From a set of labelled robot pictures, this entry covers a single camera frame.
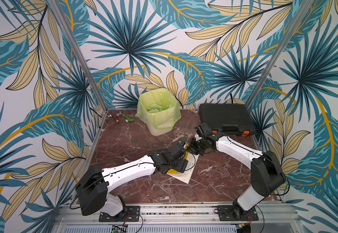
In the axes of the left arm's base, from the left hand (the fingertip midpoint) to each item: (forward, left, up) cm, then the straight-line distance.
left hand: (179, 163), depth 79 cm
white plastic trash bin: (+29, +14, -11) cm, 34 cm away
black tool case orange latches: (+35, -38, -2) cm, 52 cm away
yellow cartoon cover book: (-3, -4, -11) cm, 12 cm away
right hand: (+10, -4, -2) cm, 11 cm away
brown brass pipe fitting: (+37, +45, -10) cm, 59 cm away
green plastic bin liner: (+40, +14, +2) cm, 43 cm away
